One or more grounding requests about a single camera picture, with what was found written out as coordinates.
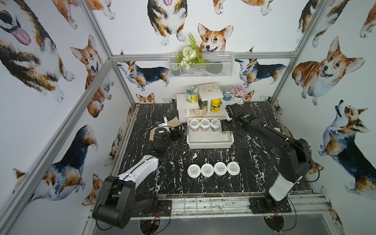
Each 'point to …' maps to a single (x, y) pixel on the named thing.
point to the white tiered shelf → (210, 104)
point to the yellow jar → (215, 105)
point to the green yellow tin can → (192, 94)
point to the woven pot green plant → (201, 111)
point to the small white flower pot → (277, 129)
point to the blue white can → (227, 95)
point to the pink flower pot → (238, 93)
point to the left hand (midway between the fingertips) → (176, 123)
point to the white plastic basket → (209, 139)
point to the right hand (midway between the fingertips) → (230, 121)
